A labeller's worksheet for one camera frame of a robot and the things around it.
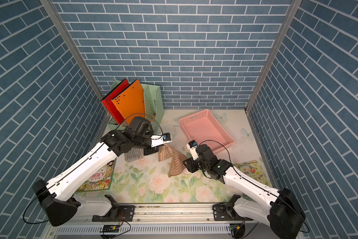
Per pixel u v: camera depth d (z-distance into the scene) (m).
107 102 0.86
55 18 0.74
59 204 0.39
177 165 0.80
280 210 0.39
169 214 0.75
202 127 1.11
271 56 0.89
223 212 0.73
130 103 0.89
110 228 0.72
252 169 0.89
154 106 1.12
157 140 0.60
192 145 0.71
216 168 0.59
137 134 0.54
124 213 0.73
